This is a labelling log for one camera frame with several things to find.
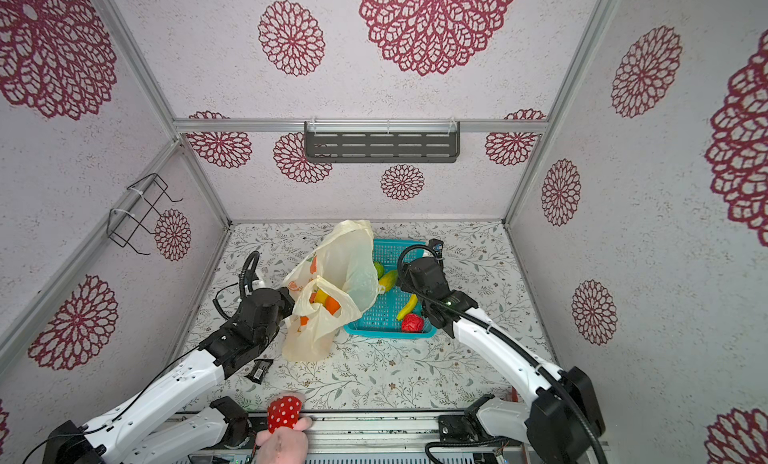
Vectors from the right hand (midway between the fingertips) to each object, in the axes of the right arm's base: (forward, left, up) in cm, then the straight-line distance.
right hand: (410, 265), depth 81 cm
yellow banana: (-2, 0, -19) cm, 19 cm away
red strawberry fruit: (-9, -1, -16) cm, 18 cm away
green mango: (+6, +6, -16) cm, 19 cm away
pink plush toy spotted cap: (-34, +30, -14) cm, 48 cm away
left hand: (-8, +32, -4) cm, 33 cm away
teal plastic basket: (-5, +9, -22) cm, 24 cm away
